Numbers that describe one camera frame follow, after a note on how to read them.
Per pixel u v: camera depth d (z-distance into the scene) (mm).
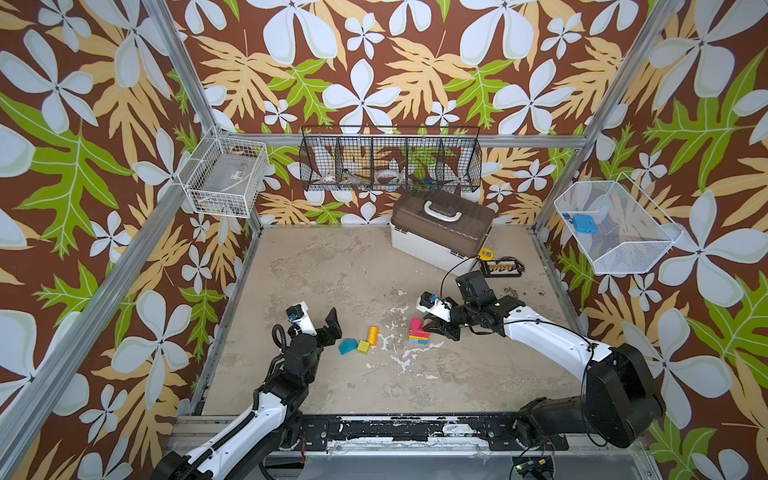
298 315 702
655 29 703
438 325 740
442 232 938
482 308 663
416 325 818
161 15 679
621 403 421
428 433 750
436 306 718
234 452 474
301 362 611
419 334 845
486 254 1099
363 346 864
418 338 877
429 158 961
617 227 822
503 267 1053
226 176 862
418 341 883
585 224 864
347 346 869
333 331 762
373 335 906
